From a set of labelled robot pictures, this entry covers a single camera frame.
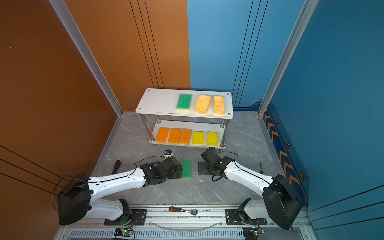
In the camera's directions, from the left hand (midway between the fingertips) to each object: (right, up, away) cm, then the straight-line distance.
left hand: (178, 169), depth 84 cm
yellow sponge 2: (+20, +16, +11) cm, 28 cm away
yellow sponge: (+12, +17, +12) cm, 24 cm away
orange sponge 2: (+3, +18, +13) cm, 22 cm away
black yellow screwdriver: (-38, 0, +6) cm, 39 cm away
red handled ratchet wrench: (+9, -18, -10) cm, 22 cm away
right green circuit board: (+36, -26, -14) cm, 47 cm away
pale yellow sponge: (-12, +19, +13) cm, 25 cm away
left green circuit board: (-24, -26, -13) cm, 38 cm away
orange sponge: (-4, +18, +13) cm, 23 cm away
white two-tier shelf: (-13, +37, -5) cm, 39 cm away
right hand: (+15, -1, +1) cm, 15 cm away
